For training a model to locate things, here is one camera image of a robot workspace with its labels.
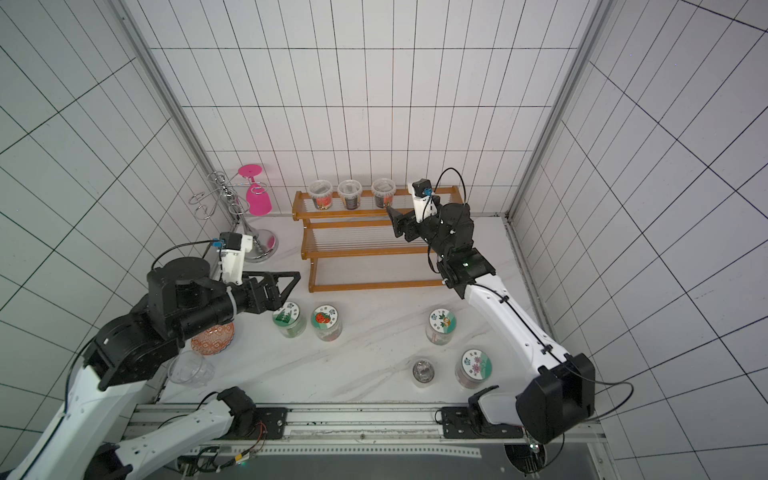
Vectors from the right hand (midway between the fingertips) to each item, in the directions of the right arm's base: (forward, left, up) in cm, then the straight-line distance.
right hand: (391, 201), depth 71 cm
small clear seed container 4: (-29, -10, -33) cm, 45 cm away
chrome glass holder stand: (+11, +51, -10) cm, 53 cm away
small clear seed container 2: (+7, +20, -4) cm, 21 cm away
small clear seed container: (+7, +12, -4) cm, 14 cm away
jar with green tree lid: (-19, +28, -30) cm, 45 cm away
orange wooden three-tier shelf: (+3, +13, -21) cm, 25 cm away
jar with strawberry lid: (-19, +18, -29) cm, 39 cm away
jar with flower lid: (-17, -15, -30) cm, 38 cm away
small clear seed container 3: (+9, +3, -4) cm, 10 cm away
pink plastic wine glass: (+20, +48, -19) cm, 55 cm away
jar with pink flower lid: (-29, -23, -30) cm, 47 cm away
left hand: (-23, +21, -3) cm, 31 cm away
